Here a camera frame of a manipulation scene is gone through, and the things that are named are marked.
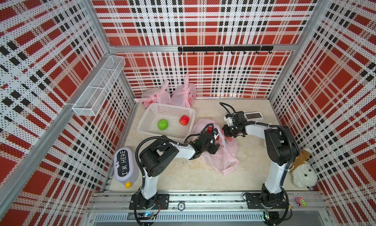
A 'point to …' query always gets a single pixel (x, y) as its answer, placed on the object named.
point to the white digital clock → (253, 116)
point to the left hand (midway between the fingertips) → (216, 140)
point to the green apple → (162, 124)
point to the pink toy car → (301, 202)
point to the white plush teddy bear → (303, 174)
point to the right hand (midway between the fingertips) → (221, 132)
